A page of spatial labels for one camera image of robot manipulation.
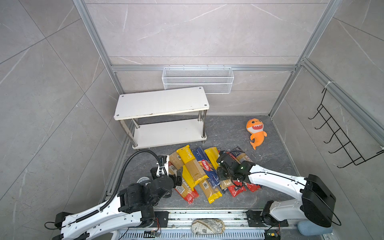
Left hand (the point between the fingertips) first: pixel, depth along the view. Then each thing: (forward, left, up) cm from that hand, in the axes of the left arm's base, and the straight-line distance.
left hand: (174, 165), depth 70 cm
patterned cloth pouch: (-23, -15, -17) cm, 33 cm away
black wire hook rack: (-1, -77, +11) cm, 78 cm away
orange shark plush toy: (+32, -53, -12) cm, 63 cm away
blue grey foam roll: (-26, -62, -17) cm, 70 cm away
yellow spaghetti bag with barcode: (+12, -21, -12) cm, 27 cm away
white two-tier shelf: (+52, +14, -21) cm, 58 cm away
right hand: (+3, -24, -16) cm, 29 cm away
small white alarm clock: (+1, +19, -17) cm, 26 cm away
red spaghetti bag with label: (-8, -7, -18) cm, 21 cm away
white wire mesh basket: (+58, -25, +9) cm, 64 cm away
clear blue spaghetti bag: (+15, -38, -19) cm, 45 cm away
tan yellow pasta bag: (+11, +1, -18) cm, 21 cm away
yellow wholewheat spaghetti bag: (+3, -10, -15) cm, 19 cm away
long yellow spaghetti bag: (-8, -19, -19) cm, 28 cm away
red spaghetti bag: (-7, -42, -16) cm, 45 cm away
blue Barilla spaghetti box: (+1, -19, -14) cm, 24 cm away
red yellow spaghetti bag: (-8, -31, -11) cm, 34 cm away
